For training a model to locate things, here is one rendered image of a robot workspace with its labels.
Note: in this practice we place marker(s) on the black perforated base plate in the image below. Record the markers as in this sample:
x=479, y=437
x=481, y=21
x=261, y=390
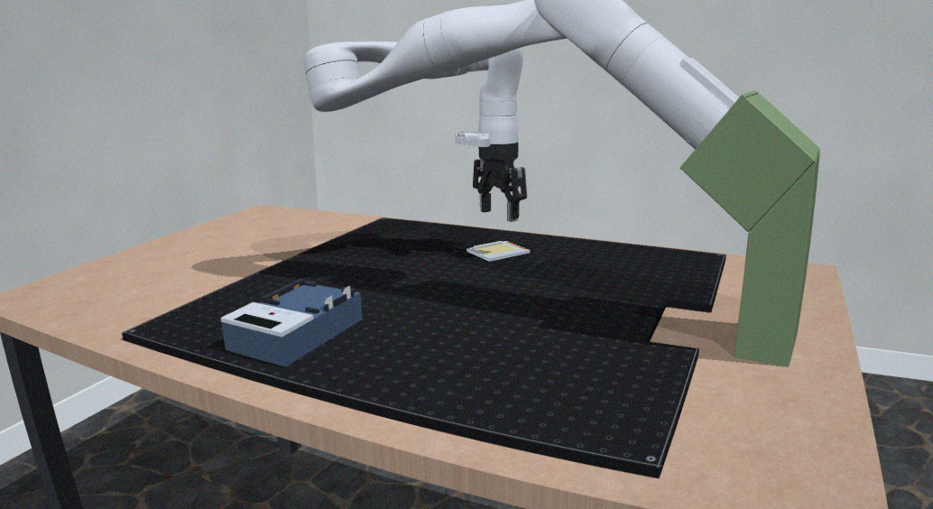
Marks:
x=547, y=352

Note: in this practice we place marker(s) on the blue-grey dock with white console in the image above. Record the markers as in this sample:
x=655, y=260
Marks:
x=273, y=332

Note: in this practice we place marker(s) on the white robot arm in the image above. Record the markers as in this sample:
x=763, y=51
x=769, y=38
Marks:
x=678, y=89

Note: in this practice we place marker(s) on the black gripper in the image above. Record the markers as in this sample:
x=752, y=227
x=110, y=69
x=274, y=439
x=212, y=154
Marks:
x=501, y=158

